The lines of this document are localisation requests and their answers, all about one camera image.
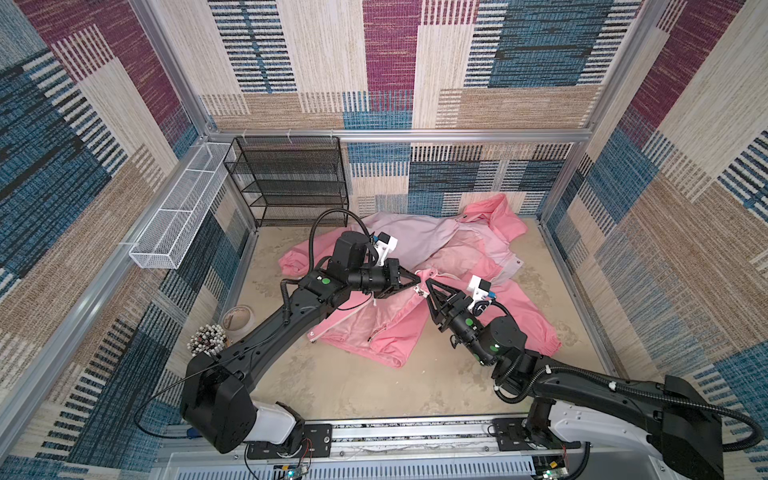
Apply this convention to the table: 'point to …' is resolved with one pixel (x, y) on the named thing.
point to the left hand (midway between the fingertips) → (423, 277)
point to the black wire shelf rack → (291, 180)
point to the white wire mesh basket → (163, 242)
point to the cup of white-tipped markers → (210, 338)
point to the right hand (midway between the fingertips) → (421, 290)
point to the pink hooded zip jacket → (399, 330)
